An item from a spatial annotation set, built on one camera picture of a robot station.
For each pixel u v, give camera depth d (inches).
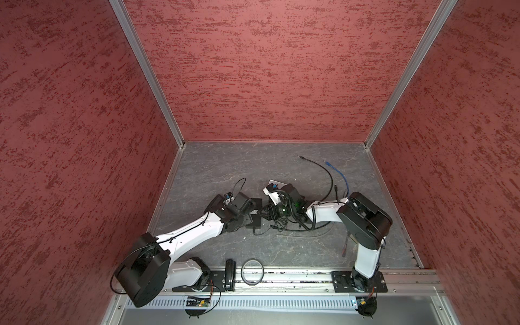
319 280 29.9
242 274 29.8
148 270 16.1
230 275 28.7
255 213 34.5
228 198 30.9
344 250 32.0
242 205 26.0
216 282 29.1
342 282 29.1
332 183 40.6
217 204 36.3
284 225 34.6
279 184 32.5
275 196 32.7
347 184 40.7
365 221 20.4
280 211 31.7
